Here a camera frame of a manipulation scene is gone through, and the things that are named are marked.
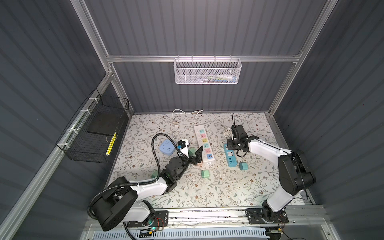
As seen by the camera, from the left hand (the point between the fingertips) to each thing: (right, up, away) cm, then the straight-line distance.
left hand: (196, 145), depth 79 cm
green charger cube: (+5, -18, +8) cm, 20 cm away
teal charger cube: (+29, -14, +10) cm, 34 cm away
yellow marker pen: (-40, -1, -11) cm, 42 cm away
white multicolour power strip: (+7, -8, +15) cm, 18 cm away
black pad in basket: (-46, +12, -4) cm, 48 cm away
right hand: (+24, -1, +16) cm, 29 cm away
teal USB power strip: (+22, -9, +14) cm, 28 cm away
